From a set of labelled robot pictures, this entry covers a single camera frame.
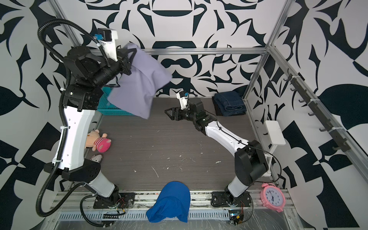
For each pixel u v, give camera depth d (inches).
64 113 15.9
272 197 28.8
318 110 21.6
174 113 27.6
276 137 28.1
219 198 29.2
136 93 24.2
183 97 28.1
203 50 37.3
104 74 17.9
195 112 24.9
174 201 27.4
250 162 17.7
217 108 43.6
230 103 41.3
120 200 27.5
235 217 27.9
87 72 16.1
